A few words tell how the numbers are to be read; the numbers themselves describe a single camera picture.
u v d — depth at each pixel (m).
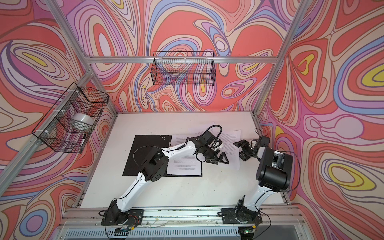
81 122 0.70
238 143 0.88
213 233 0.96
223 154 0.81
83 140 0.73
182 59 0.88
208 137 0.79
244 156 0.87
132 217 0.73
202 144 0.78
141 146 0.60
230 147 0.98
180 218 0.74
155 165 0.61
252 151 0.74
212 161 0.86
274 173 0.49
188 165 0.91
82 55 0.85
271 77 0.97
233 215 0.73
